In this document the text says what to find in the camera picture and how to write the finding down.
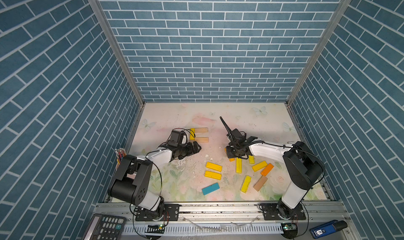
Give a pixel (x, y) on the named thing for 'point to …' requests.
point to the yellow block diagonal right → (260, 166)
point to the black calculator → (101, 227)
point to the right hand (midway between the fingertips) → (229, 153)
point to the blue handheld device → (327, 228)
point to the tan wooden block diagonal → (202, 139)
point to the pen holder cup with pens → (120, 153)
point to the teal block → (211, 189)
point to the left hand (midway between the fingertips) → (198, 150)
